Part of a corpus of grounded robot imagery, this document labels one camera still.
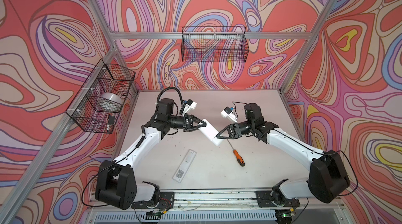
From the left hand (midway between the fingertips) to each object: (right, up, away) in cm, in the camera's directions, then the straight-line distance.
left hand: (204, 127), depth 68 cm
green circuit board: (-23, -42, +4) cm, 48 cm away
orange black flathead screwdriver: (+20, -20, +16) cm, 32 cm away
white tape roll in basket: (-43, +12, +1) cm, 44 cm away
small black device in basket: (-44, +3, +5) cm, 45 cm away
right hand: (+7, -6, +1) cm, 9 cm away
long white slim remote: (-11, -23, +16) cm, 30 cm away
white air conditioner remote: (+3, -2, +1) cm, 4 cm away
